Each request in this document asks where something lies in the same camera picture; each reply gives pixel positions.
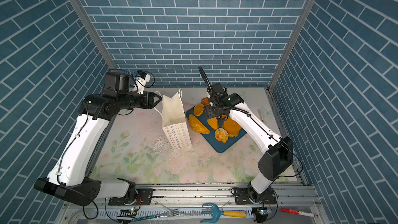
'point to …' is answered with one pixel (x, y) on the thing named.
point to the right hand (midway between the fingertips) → (210, 109)
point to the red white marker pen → (301, 212)
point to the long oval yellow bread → (197, 125)
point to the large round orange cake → (231, 127)
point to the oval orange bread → (213, 123)
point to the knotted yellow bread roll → (221, 135)
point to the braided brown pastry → (205, 100)
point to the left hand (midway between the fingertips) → (158, 97)
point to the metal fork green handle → (169, 214)
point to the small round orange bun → (198, 109)
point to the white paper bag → (174, 120)
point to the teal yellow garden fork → (216, 213)
